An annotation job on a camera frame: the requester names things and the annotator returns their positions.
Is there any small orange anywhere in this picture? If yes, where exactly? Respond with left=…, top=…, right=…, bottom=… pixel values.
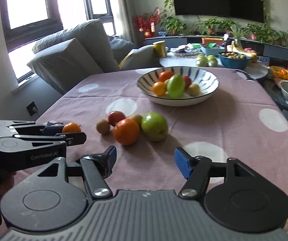
left=62, top=123, right=81, bottom=133
left=152, top=81, right=167, bottom=96

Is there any kiwi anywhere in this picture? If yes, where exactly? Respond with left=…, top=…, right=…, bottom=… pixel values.
left=96, top=119, right=110, bottom=135
left=187, top=83, right=200, bottom=97
left=128, top=114, right=142, bottom=127

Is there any green apple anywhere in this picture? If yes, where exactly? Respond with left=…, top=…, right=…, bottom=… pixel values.
left=167, top=74, right=185, bottom=98
left=141, top=111, right=168, bottom=142

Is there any red tomato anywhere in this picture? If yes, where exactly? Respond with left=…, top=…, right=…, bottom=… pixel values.
left=108, top=110, right=126, bottom=127
left=182, top=76, right=192, bottom=90

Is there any large orange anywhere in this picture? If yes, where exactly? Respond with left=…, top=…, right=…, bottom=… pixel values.
left=159, top=71, right=174, bottom=82
left=113, top=119, right=140, bottom=146

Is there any red tomato on cloth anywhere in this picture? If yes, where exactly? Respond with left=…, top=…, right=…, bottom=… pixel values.
left=108, top=110, right=126, bottom=127

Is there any large orange on cloth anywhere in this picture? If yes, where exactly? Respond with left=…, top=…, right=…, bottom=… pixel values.
left=113, top=119, right=140, bottom=146

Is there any green apple on cloth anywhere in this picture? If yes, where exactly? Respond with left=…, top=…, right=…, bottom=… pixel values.
left=141, top=111, right=168, bottom=142

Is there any kiwi on cloth behind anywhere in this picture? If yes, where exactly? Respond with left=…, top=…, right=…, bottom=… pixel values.
left=128, top=114, right=142, bottom=127

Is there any pink dotted tablecloth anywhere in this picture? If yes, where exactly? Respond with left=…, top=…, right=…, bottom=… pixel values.
left=0, top=66, right=288, bottom=241

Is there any grey sofa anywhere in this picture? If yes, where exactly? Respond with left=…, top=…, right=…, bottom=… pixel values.
left=27, top=19, right=160, bottom=95

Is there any white blue striped plate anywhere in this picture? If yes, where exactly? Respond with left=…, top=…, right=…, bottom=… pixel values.
left=137, top=66, right=219, bottom=107

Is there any blue bowl of kiwis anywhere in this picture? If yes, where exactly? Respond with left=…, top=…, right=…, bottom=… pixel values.
left=218, top=52, right=251, bottom=70

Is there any round white coffee table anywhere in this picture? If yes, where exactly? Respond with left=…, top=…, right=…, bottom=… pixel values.
left=159, top=52, right=270, bottom=80

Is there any glass dish of snacks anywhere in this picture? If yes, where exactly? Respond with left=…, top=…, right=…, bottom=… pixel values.
left=170, top=46, right=200, bottom=57

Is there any light blue tray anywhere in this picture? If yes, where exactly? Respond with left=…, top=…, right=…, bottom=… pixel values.
left=200, top=44, right=225, bottom=56

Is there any window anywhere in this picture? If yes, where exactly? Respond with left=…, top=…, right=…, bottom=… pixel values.
left=0, top=0, right=116, bottom=83

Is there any yellow jar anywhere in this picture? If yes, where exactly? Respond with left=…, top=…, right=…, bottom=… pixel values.
left=153, top=40, right=167, bottom=58

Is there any banana bunch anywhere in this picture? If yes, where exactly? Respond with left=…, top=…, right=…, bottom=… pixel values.
left=231, top=41, right=258, bottom=63

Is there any orange basket of tangerines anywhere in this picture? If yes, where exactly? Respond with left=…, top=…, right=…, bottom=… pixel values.
left=270, top=66, right=288, bottom=80

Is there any orange box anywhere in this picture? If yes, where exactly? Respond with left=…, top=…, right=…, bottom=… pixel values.
left=201, top=37, right=223, bottom=46

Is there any red berry decoration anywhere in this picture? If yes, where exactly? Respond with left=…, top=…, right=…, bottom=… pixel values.
left=132, top=8, right=161, bottom=39

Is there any grey tv cabinet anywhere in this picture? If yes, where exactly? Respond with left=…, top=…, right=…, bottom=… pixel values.
left=145, top=35, right=288, bottom=61

